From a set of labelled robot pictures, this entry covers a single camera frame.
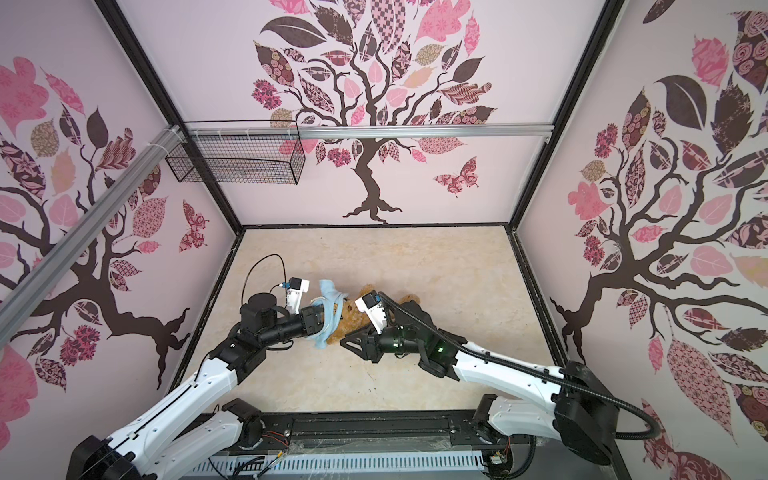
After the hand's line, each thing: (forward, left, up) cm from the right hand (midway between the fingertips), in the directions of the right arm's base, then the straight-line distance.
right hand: (345, 337), depth 68 cm
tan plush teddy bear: (+7, -1, -3) cm, 7 cm away
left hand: (+7, +3, -4) cm, 8 cm away
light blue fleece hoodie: (+9, +4, +1) cm, 10 cm away
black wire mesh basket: (+59, +37, +13) cm, 70 cm away
